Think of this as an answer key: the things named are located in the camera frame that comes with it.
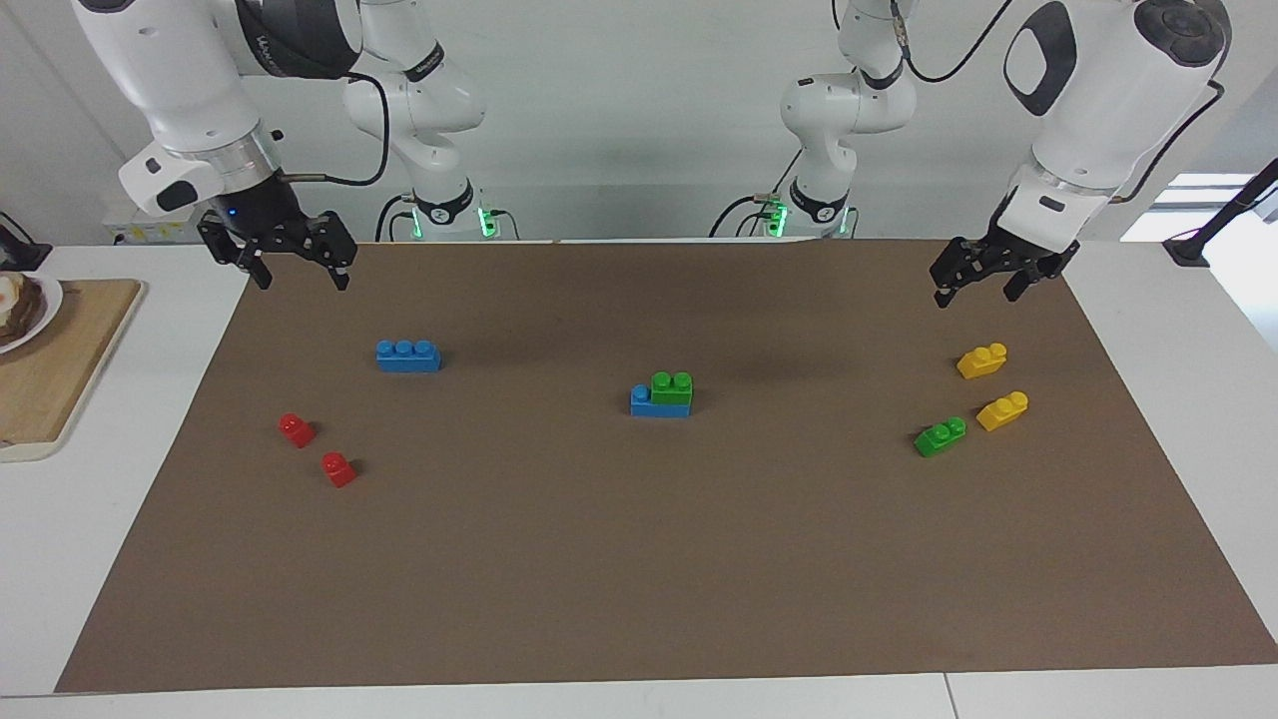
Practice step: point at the green two-stud toy block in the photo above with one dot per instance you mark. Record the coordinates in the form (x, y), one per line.
(939, 438)
(672, 389)

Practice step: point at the black desk device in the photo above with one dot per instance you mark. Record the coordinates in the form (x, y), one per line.
(20, 250)

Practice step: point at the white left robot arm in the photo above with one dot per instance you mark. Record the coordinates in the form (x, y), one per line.
(1098, 100)

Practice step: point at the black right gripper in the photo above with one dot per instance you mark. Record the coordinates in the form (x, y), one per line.
(265, 220)

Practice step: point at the white plate with food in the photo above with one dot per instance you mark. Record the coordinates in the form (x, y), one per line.
(20, 310)

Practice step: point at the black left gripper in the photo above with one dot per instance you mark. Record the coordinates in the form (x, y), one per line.
(998, 255)

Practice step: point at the red single-stud toy block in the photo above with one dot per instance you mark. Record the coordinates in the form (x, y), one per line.
(338, 470)
(296, 430)

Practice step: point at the black clamp stand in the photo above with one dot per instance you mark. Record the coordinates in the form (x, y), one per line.
(1213, 225)

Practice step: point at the cream tray under board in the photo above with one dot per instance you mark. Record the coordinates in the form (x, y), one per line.
(30, 451)

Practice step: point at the brown table mat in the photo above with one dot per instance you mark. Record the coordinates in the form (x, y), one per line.
(639, 559)

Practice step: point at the yellow two-stud toy block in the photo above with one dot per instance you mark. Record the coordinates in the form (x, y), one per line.
(980, 362)
(1001, 412)

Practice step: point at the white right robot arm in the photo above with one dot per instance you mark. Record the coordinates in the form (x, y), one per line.
(170, 70)

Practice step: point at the wooden cutting board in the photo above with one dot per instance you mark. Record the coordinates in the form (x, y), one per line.
(60, 379)

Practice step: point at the blue three-stud toy block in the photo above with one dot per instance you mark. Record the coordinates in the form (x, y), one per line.
(407, 357)
(642, 403)

